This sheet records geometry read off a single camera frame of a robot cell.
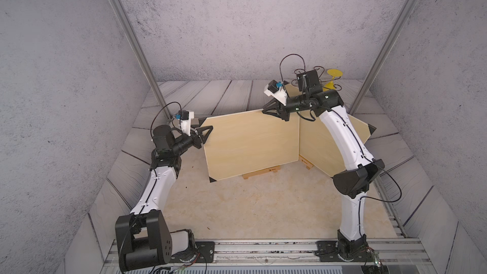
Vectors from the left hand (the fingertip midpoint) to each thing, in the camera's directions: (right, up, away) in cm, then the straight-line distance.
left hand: (211, 127), depth 77 cm
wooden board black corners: (+12, -7, +2) cm, 14 cm away
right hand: (+21, +7, -4) cm, 22 cm away
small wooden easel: (+44, -18, +17) cm, 50 cm away
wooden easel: (+27, -20, +15) cm, 36 cm away
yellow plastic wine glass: (+55, +21, +16) cm, 61 cm away
